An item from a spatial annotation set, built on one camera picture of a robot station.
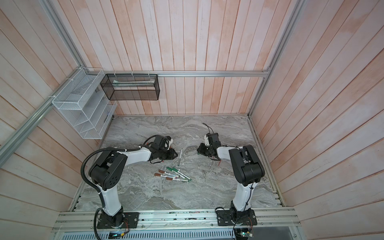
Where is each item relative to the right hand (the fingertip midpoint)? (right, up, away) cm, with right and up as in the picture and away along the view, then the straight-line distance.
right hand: (197, 148), depth 100 cm
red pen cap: (+13, -9, -7) cm, 17 cm away
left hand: (-15, -5, -4) cm, 16 cm away
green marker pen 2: (-11, -14, -12) cm, 21 cm away
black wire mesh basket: (-47, +44, +4) cm, 65 cm away
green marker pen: (-12, -5, -5) cm, 14 cm away
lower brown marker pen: (-15, -16, -14) cm, 26 cm away
